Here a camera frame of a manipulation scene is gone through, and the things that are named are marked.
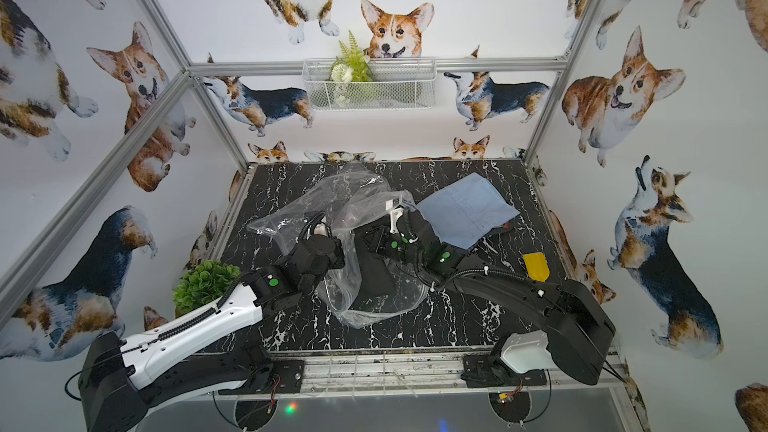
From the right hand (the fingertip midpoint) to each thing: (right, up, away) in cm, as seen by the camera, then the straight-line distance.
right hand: (353, 237), depth 72 cm
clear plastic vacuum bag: (-6, +8, +34) cm, 36 cm away
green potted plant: (-36, -11, 0) cm, 38 cm away
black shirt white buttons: (+6, -12, -1) cm, 13 cm away
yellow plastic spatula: (+53, -12, +20) cm, 59 cm away
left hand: (-4, -1, +6) cm, 7 cm away
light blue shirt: (+33, +5, +25) cm, 41 cm away
